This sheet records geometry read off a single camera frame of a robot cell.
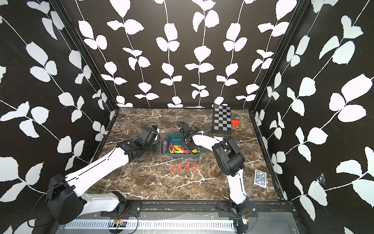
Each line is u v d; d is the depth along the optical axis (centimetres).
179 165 88
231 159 53
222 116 114
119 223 70
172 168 88
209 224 70
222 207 74
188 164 90
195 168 88
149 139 62
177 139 100
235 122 112
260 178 84
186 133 78
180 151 95
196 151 93
